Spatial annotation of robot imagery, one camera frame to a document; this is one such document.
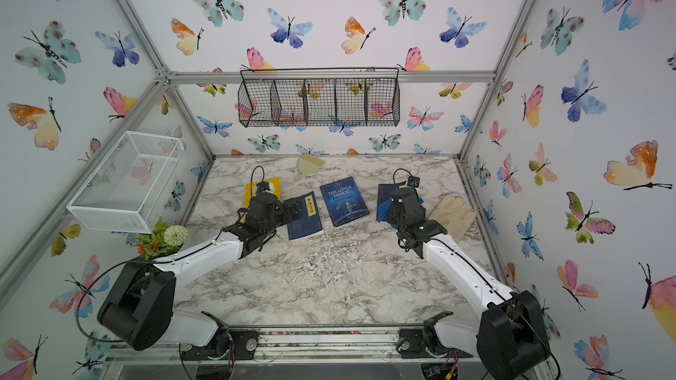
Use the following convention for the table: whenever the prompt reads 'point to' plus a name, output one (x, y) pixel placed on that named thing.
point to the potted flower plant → (165, 239)
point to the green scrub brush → (309, 165)
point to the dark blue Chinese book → (309, 222)
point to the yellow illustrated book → (250, 191)
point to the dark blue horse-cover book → (384, 201)
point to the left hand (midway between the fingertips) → (294, 203)
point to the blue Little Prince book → (343, 201)
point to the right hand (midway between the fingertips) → (405, 202)
